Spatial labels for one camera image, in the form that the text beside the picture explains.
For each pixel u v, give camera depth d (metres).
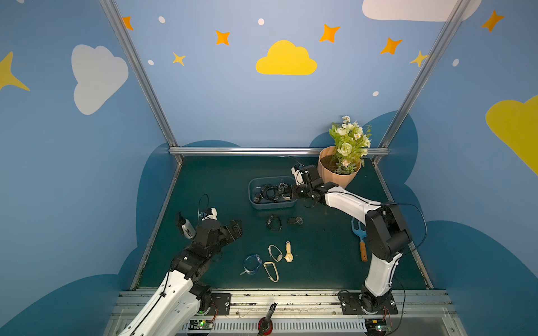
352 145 0.89
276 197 1.01
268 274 0.80
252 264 0.84
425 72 0.84
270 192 1.04
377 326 0.71
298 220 0.95
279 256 0.84
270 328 0.62
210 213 0.72
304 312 0.73
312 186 0.75
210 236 0.57
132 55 0.79
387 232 0.50
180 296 0.50
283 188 0.98
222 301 0.75
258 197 0.99
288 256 0.84
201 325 0.71
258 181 1.05
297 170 0.86
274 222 0.96
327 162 1.04
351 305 0.75
